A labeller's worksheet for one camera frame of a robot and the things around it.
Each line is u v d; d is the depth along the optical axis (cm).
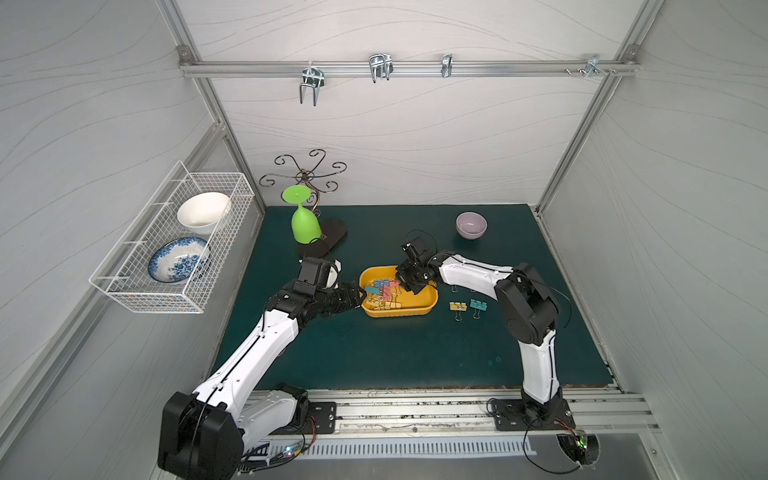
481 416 75
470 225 112
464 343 87
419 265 75
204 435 38
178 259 65
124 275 57
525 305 53
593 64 76
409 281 85
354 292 73
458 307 91
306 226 85
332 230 111
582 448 71
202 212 74
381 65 76
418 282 84
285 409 61
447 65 73
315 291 61
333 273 66
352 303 71
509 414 73
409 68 78
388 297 97
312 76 78
